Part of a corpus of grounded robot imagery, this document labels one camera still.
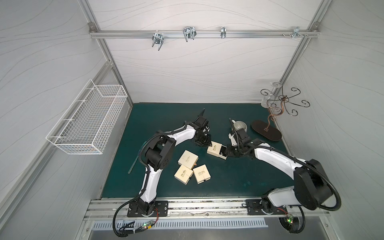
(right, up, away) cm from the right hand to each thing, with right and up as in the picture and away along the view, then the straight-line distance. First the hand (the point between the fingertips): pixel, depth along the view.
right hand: (226, 150), depth 88 cm
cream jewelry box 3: (-15, -11, -6) cm, 20 cm away
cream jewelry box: (-23, -5, 0) cm, 24 cm away
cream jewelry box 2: (-26, -12, -6) cm, 29 cm away
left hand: (-9, +2, +5) cm, 11 cm away
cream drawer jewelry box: (-5, 0, +3) cm, 6 cm away
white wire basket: (-70, +17, -19) cm, 74 cm away
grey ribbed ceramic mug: (+12, +15, +16) cm, 25 cm away
